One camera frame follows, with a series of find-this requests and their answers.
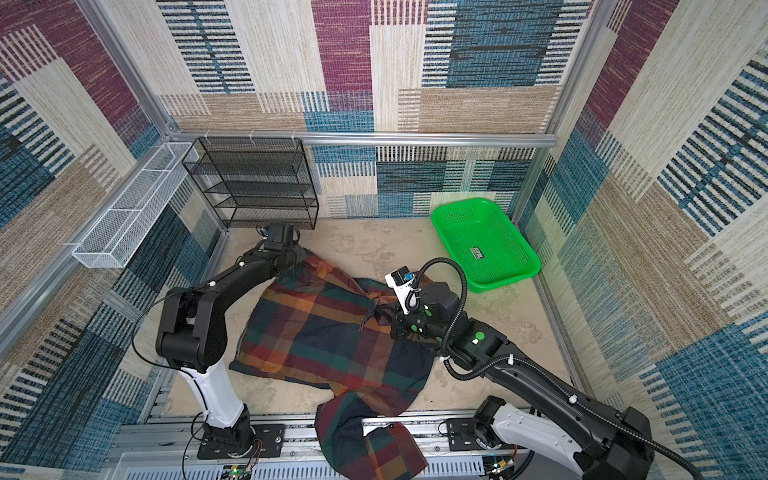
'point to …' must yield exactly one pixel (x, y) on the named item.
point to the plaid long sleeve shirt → (308, 320)
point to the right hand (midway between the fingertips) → (380, 313)
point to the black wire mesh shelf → (255, 182)
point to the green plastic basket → (486, 246)
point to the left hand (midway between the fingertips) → (300, 249)
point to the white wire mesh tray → (114, 239)
